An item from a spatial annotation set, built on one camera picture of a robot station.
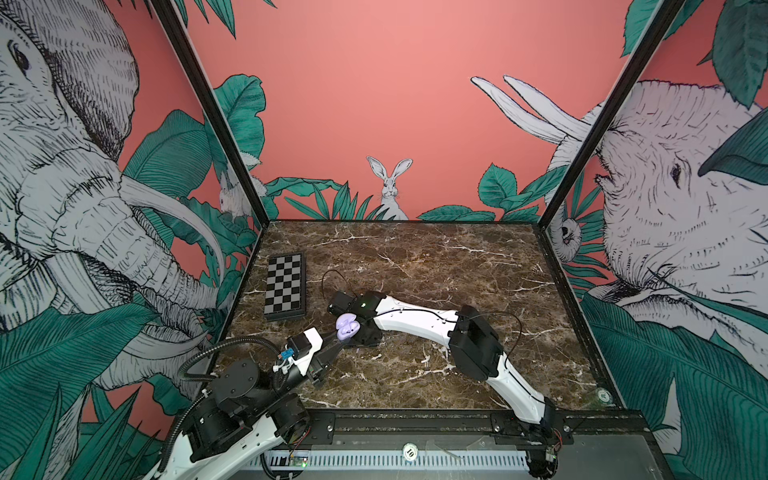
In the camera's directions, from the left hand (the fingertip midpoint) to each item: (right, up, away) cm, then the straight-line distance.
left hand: (344, 333), depth 58 cm
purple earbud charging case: (+1, +2, -1) cm, 2 cm away
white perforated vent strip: (+11, -34, +12) cm, 38 cm away
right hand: (-3, -11, +27) cm, 30 cm away
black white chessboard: (-26, +4, +40) cm, 48 cm away
